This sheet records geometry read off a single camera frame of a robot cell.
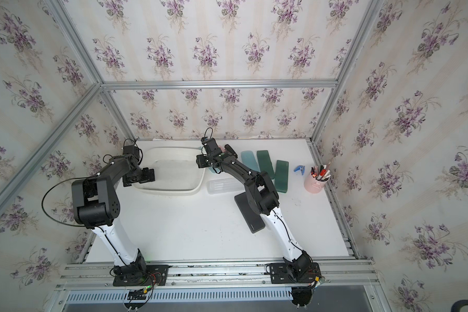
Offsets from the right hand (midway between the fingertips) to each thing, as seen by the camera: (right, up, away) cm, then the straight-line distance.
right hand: (202, 160), depth 101 cm
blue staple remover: (+53, -4, +4) cm, 54 cm away
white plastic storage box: (-15, -6, +4) cm, 16 cm away
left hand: (-29, -11, -4) cm, 31 cm away
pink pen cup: (+56, -12, -10) cm, 58 cm away
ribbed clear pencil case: (+12, -13, -4) cm, 18 cm away
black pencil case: (+26, -26, -17) cm, 41 cm away
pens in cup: (+60, -6, -9) cm, 61 cm away
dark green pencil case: (+35, -2, +8) cm, 36 cm away
